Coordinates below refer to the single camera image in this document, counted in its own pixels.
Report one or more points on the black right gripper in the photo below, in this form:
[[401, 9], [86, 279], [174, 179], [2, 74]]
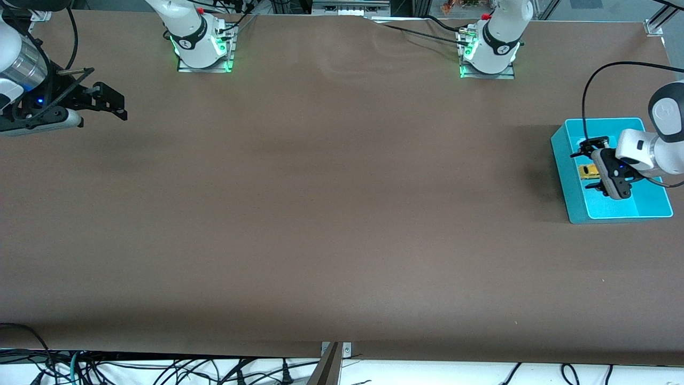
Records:
[[57, 98]]

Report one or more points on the dark grey pole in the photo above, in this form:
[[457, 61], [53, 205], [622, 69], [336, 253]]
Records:
[[327, 369]]

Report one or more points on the metal corner bracket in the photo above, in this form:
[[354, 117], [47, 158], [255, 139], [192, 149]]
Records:
[[40, 16], [654, 28]]

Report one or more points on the yellow toy beetle car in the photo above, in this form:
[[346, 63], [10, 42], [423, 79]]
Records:
[[589, 170]]

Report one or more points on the turquoise plastic bin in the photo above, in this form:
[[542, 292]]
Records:
[[572, 182]]

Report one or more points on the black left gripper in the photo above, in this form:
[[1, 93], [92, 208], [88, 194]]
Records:
[[591, 147]]

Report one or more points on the orange and green object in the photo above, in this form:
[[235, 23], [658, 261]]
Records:
[[459, 6]]

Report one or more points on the grey metal device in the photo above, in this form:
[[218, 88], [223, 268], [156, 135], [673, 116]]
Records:
[[350, 7]]

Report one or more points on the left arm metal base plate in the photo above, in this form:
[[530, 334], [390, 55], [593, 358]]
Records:
[[489, 76]]

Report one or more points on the brown table cover sheet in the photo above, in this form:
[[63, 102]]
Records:
[[342, 240]]

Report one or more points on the metal table edge bracket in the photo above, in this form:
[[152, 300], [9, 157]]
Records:
[[347, 350]]

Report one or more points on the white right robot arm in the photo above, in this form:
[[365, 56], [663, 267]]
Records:
[[189, 37]]

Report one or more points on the aluminium frame profile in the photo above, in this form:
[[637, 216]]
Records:
[[670, 12]]

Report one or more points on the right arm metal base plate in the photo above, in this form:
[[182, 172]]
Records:
[[214, 69]]

